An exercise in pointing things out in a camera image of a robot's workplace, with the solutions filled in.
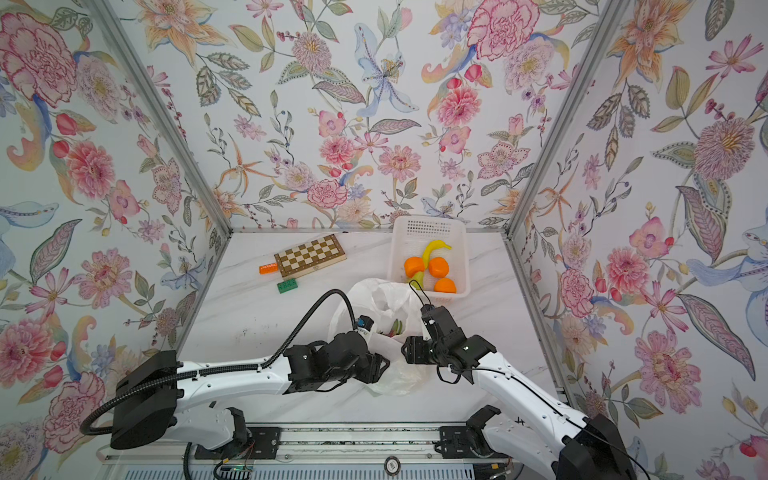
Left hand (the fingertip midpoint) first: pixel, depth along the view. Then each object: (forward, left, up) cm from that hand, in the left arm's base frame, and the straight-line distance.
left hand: (386, 368), depth 76 cm
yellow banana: (+48, -18, -8) cm, 52 cm away
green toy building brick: (+33, +33, -9) cm, 48 cm away
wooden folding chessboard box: (+44, +27, -8) cm, 52 cm away
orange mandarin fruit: (+39, -10, -6) cm, 40 cm away
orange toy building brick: (+41, +42, -10) cm, 59 cm away
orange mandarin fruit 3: (+29, -20, -5) cm, 35 cm away
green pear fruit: (+30, -11, -4) cm, 33 cm away
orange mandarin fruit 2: (+37, -19, -6) cm, 42 cm away
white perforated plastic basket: (+54, -10, -8) cm, 55 cm away
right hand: (+7, -6, -2) cm, 9 cm away
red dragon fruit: (+15, -3, -8) cm, 18 cm away
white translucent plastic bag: (+16, -3, +1) cm, 16 cm away
